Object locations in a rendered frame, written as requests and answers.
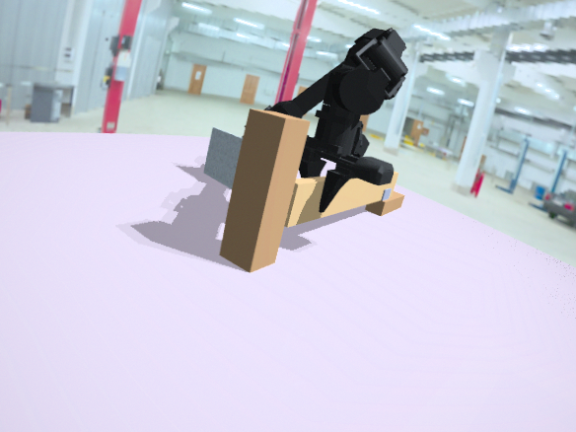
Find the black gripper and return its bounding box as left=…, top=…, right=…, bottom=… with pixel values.
left=299, top=105, right=395, bottom=213

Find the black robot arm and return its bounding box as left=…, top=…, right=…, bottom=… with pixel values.
left=265, top=28, right=408, bottom=158

